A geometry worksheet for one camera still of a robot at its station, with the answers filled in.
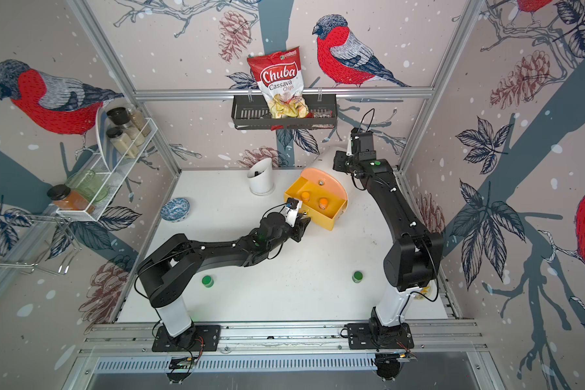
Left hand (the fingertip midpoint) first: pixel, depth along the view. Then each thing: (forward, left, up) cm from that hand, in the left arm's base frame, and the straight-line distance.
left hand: (310, 213), depth 85 cm
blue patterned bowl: (+11, +58, -14) cm, 61 cm away
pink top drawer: (+11, -5, +6) cm, 13 cm away
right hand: (+17, -10, +12) cm, 23 cm away
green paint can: (-18, -17, -13) cm, 28 cm away
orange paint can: (+10, +2, -4) cm, 11 cm away
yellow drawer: (+6, -11, -4) cm, 13 cm away
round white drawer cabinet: (+19, -6, +8) cm, 21 cm away
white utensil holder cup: (+19, +20, -1) cm, 28 cm away
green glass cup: (-2, +67, +19) cm, 70 cm away
